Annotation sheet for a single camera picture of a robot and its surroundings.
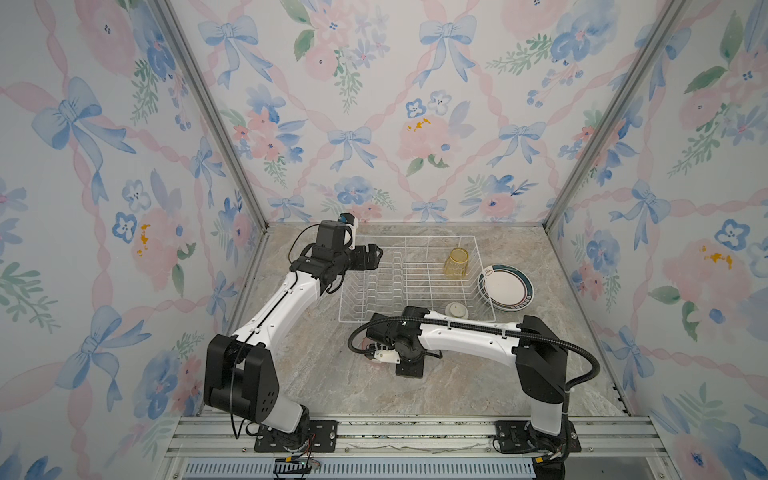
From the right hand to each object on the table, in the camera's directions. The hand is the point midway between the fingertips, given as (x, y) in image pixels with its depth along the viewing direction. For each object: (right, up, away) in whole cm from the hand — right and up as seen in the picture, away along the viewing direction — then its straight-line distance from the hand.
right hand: (409, 360), depth 81 cm
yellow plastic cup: (+16, +25, +16) cm, 34 cm away
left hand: (-11, +31, +2) cm, 33 cm away
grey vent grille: (-11, -22, -11) cm, 27 cm away
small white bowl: (+14, +12, +6) cm, 20 cm away
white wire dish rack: (+4, +23, +25) cm, 34 cm away
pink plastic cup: (-11, +9, -14) cm, 20 cm away
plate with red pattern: (+33, +18, +18) cm, 42 cm away
